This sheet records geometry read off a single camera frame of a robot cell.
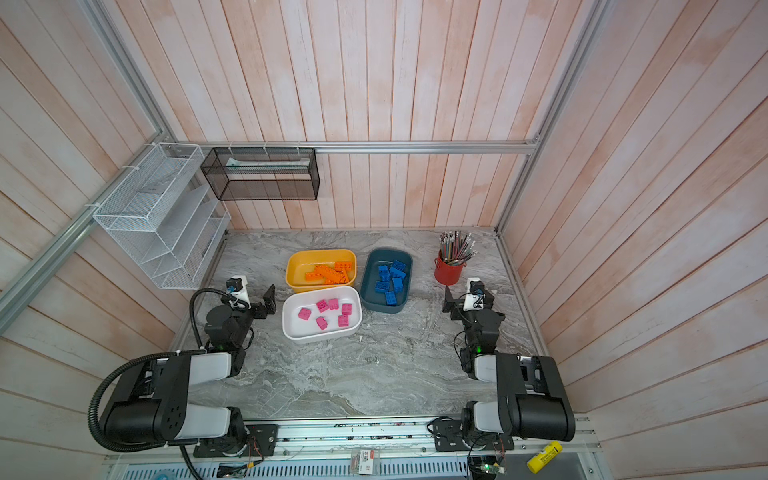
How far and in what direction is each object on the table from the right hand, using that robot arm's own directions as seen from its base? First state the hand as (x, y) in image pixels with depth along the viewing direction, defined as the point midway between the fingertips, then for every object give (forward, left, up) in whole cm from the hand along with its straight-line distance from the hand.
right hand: (464, 285), depth 88 cm
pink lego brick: (-2, +40, -10) cm, 42 cm away
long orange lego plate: (+9, +43, -9) cm, 45 cm away
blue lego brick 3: (+7, +19, -11) cm, 23 cm away
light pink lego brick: (-5, +50, -11) cm, 51 cm away
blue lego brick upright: (+10, +24, -8) cm, 27 cm away
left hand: (-2, +62, 0) cm, 62 cm away
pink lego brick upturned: (-2, +44, -10) cm, 45 cm away
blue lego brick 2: (+12, +20, -10) cm, 26 cm away
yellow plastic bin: (+15, +55, -8) cm, 57 cm away
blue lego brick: (+6, +25, -11) cm, 28 cm away
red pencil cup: (+12, +2, -11) cm, 16 cm away
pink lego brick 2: (-7, +37, -11) cm, 39 cm away
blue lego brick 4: (+2, +22, -11) cm, 24 cm away
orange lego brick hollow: (+10, +49, -11) cm, 51 cm away
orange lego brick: (+15, +39, -11) cm, 43 cm away
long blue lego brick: (+16, +19, -11) cm, 27 cm away
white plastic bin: (-5, +47, -12) cm, 49 cm away
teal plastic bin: (-1, +28, -9) cm, 29 cm away
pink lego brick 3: (-2, +36, -12) cm, 38 cm away
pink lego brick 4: (-8, +44, -11) cm, 46 cm away
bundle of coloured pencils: (+15, 0, -1) cm, 15 cm away
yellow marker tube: (-42, -15, -11) cm, 46 cm away
